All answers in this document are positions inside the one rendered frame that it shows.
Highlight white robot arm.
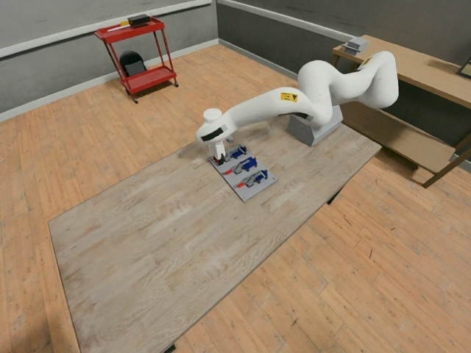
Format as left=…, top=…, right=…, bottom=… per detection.
left=195, top=51, right=398, bottom=145

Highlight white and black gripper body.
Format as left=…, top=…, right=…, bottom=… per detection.
left=208, top=141, right=225, bottom=160

